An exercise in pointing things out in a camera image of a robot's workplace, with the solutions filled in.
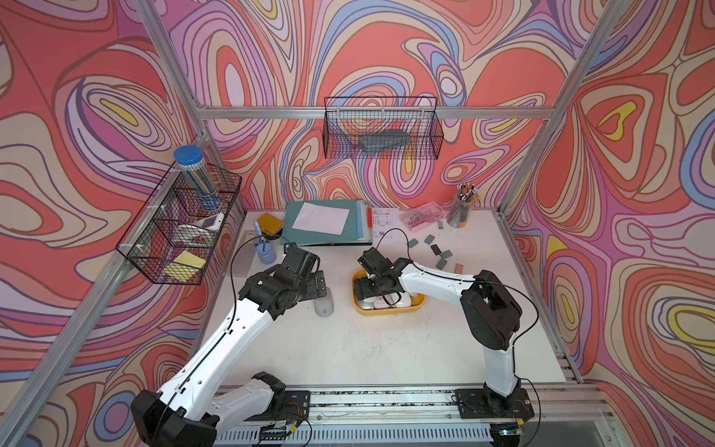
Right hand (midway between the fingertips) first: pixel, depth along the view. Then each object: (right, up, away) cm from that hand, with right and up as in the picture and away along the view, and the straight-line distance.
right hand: (369, 295), depth 92 cm
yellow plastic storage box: (+16, -2, -2) cm, 16 cm away
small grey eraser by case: (+31, +24, +23) cm, 46 cm away
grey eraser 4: (+27, +10, +10) cm, 31 cm away
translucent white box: (-49, +12, +15) cm, 52 cm away
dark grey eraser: (+27, +15, +15) cm, 34 cm away
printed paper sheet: (+8, +27, +26) cm, 38 cm away
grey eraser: (+18, +17, +18) cm, 31 cm away
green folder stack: (-4, +23, +19) cm, 30 cm away
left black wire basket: (-55, +19, -18) cm, 60 cm away
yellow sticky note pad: (-43, +13, -29) cm, 54 cm away
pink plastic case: (+22, +28, +26) cm, 44 cm away
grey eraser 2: (+25, +19, +19) cm, 37 cm away
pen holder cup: (+37, +35, +10) cm, 52 cm away
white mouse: (+12, -1, -4) cm, 12 cm away
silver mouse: (-1, -3, -1) cm, 4 cm away
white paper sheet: (-19, +28, +24) cm, 41 cm away
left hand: (-17, +7, -16) cm, 24 cm away
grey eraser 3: (+30, +13, +14) cm, 36 cm away
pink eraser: (+34, +8, +9) cm, 36 cm away
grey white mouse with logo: (-15, -3, -2) cm, 15 cm away
